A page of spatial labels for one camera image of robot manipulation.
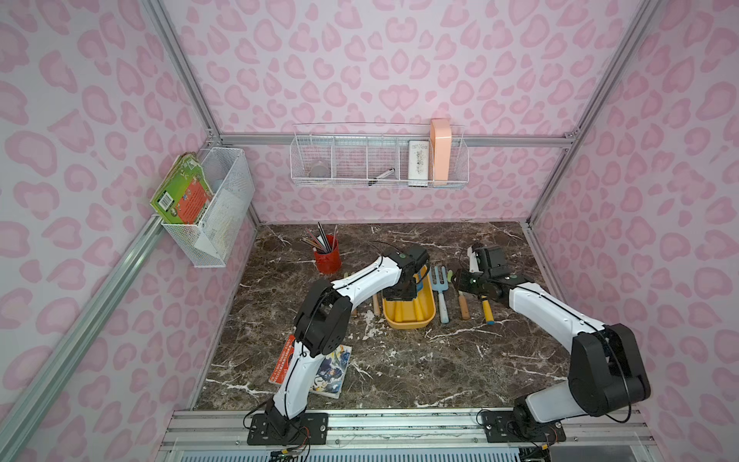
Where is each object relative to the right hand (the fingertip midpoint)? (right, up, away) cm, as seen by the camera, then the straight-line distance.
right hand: (454, 276), depth 90 cm
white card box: (-11, +36, +1) cm, 37 cm away
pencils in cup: (-44, +11, +11) cm, 47 cm away
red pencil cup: (-41, +4, +11) cm, 43 cm away
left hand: (-15, -6, +3) cm, 16 cm away
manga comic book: (-37, -27, -10) cm, 47 cm away
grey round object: (-44, +35, +6) cm, 56 cm away
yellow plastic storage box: (-16, -13, +3) cm, 21 cm away
